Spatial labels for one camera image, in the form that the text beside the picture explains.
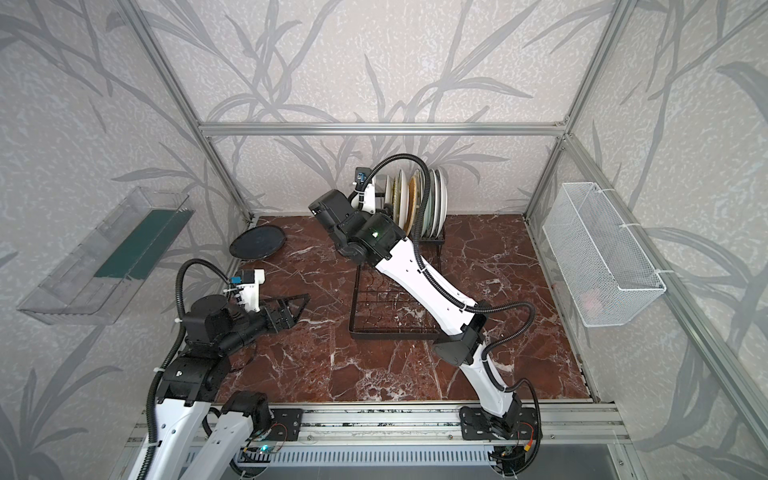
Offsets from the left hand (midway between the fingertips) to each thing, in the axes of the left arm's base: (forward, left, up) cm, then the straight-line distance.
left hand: (299, 300), depth 69 cm
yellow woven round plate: (+24, -22, +10) cm, 34 cm away
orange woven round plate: (+22, -26, +8) cm, 35 cm away
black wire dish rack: (+11, -18, -25) cm, 33 cm away
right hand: (+19, -16, +13) cm, 28 cm away
